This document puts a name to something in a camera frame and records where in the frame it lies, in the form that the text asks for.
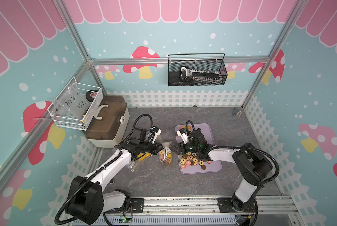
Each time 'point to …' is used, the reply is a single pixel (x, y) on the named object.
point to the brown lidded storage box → (108, 125)
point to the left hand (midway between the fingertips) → (163, 149)
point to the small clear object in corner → (236, 112)
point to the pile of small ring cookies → (190, 159)
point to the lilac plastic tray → (208, 129)
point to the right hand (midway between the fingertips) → (171, 147)
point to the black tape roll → (90, 95)
